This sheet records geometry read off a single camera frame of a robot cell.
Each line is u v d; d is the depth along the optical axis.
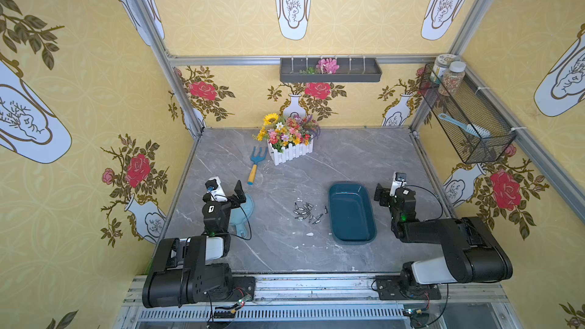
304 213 0.90
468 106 0.84
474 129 0.68
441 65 0.85
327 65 0.88
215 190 0.75
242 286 0.74
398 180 0.80
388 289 0.73
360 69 0.92
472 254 0.44
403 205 0.70
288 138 0.97
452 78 0.80
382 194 0.85
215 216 0.67
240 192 0.82
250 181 1.00
